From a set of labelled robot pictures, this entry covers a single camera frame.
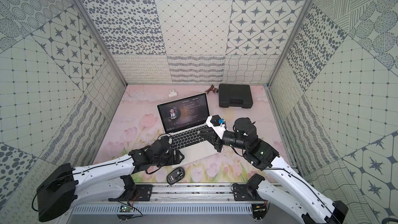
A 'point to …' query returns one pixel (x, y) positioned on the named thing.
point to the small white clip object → (172, 93)
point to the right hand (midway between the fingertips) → (202, 133)
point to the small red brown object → (215, 90)
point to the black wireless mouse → (175, 176)
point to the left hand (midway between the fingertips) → (180, 156)
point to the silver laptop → (182, 120)
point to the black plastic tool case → (235, 95)
